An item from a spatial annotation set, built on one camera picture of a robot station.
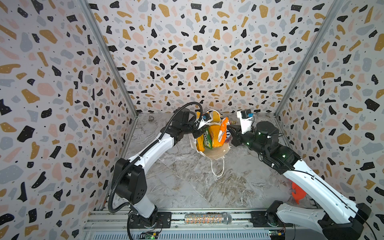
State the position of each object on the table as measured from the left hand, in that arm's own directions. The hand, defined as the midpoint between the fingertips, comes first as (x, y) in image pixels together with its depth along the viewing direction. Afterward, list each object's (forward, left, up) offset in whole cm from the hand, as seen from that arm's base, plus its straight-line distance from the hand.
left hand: (208, 122), depth 79 cm
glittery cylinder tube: (-41, -7, -23) cm, 48 cm away
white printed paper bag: (-10, -5, -16) cm, 19 cm away
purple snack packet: (-15, -8, +5) cm, 18 cm away
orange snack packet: (-12, -6, +7) cm, 15 cm away
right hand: (-11, -7, +11) cm, 17 cm away
